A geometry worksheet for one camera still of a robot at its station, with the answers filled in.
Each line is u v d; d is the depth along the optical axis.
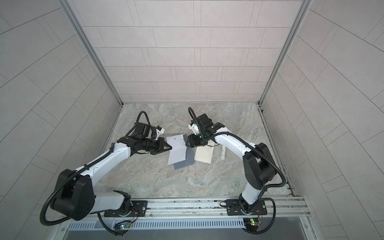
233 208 0.71
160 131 0.77
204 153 0.91
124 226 0.65
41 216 0.35
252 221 0.69
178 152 0.83
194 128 0.78
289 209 0.71
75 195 0.40
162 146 0.72
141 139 0.64
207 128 0.64
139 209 0.71
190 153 0.90
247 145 0.48
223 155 0.88
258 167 0.45
